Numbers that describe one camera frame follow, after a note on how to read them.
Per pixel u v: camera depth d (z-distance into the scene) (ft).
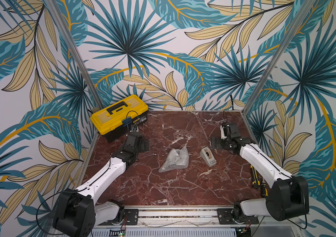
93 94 3.50
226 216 2.40
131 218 2.41
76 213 1.28
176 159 2.75
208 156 2.98
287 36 2.57
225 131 2.29
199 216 2.46
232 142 2.02
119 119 3.07
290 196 1.36
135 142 2.02
